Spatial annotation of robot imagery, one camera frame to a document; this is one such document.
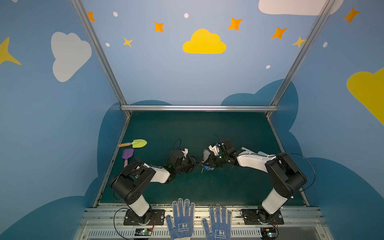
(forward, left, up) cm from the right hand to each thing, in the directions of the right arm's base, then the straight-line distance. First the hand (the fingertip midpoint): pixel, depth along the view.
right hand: (204, 162), depth 88 cm
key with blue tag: (-3, -1, 0) cm, 4 cm away
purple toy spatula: (+5, +51, -3) cm, 51 cm away
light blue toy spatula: (+13, -28, -4) cm, 31 cm away
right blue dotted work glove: (-32, -8, -5) cm, 33 cm away
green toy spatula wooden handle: (+13, +47, -3) cm, 49 cm away
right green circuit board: (-32, -32, -6) cm, 46 cm away
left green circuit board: (-35, +29, -6) cm, 46 cm away
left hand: (-1, 0, +3) cm, 3 cm away
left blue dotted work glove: (-33, +11, -5) cm, 34 cm away
